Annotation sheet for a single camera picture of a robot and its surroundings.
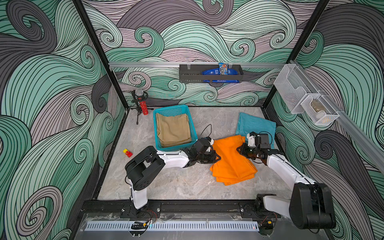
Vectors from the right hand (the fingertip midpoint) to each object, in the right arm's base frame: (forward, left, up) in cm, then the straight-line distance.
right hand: (240, 149), depth 88 cm
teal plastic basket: (+33, +42, 0) cm, 53 cm away
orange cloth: (-10, +5, -4) cm, 12 cm away
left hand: (-6, +12, +3) cm, 14 cm away
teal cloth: (+24, -13, -4) cm, 27 cm away
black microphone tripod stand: (+29, +64, +16) cm, 72 cm away
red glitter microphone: (+30, +62, +21) cm, 72 cm away
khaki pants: (+17, +42, -2) cm, 45 cm away
